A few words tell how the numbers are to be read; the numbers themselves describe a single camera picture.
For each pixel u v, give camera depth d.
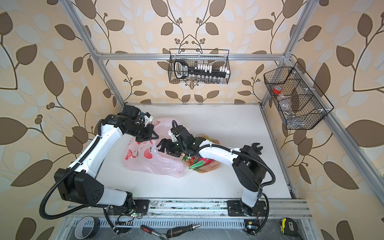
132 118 0.65
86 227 0.70
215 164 0.86
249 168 0.46
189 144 0.64
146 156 0.74
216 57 0.91
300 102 0.75
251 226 0.71
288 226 0.67
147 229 0.68
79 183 0.40
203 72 0.83
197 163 0.82
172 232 0.65
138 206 0.75
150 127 0.69
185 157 0.82
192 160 0.85
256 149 0.93
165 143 0.71
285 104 0.73
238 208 0.74
